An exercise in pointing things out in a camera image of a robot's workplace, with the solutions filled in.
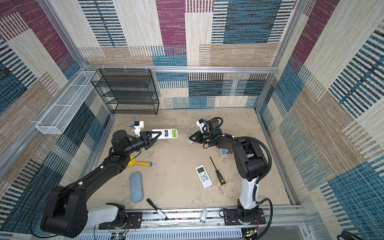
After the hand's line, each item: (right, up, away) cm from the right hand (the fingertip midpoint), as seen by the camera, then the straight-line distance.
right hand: (189, 139), depth 93 cm
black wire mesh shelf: (-46, +33, +18) cm, 59 cm away
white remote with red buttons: (-11, +4, -15) cm, 20 cm away
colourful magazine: (+21, -8, +1) cm, 23 cm away
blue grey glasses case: (-28, -24, -12) cm, 39 cm away
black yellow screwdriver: (+18, -21, -8) cm, 29 cm away
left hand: (-14, +5, -17) cm, 23 cm away
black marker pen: (-12, -36, -19) cm, 43 cm away
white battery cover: (0, -1, 0) cm, 1 cm away
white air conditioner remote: (+8, -20, -7) cm, 23 cm away
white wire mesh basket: (-61, +11, -22) cm, 66 cm away
